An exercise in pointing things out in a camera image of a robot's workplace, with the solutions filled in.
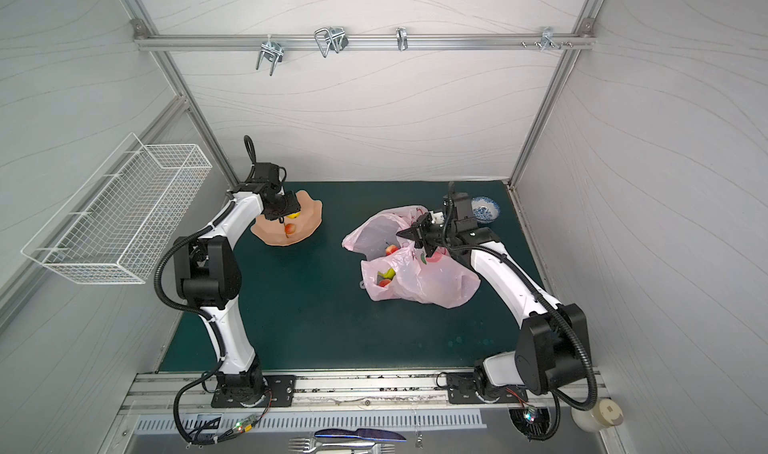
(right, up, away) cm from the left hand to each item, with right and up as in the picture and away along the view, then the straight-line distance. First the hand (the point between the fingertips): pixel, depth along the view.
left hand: (298, 202), depth 98 cm
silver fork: (+13, -56, -32) cm, 66 cm away
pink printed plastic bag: (+32, -17, -27) cm, 45 cm away
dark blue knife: (+24, -55, -29) cm, 67 cm away
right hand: (+33, -7, -20) cm, 39 cm away
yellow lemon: (0, -4, -4) cm, 6 cm away
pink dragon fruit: (+29, -22, -20) cm, 42 cm away
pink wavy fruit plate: (-11, -10, +5) cm, 16 cm away
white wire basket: (-33, -4, -29) cm, 44 cm away
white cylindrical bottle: (+76, -46, -36) cm, 96 cm away
